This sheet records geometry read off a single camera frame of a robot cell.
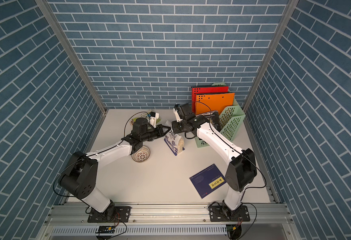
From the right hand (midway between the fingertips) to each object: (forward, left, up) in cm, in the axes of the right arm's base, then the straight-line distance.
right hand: (175, 126), depth 84 cm
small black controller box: (-48, +30, -24) cm, 62 cm away
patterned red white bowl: (-9, +21, -19) cm, 30 cm away
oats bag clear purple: (-5, 0, -8) cm, 10 cm away
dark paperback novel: (+11, -22, -2) cm, 25 cm away
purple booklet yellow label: (-21, -20, -21) cm, 36 cm away
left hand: (-2, 0, 0) cm, 2 cm away
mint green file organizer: (0, -15, -17) cm, 23 cm away
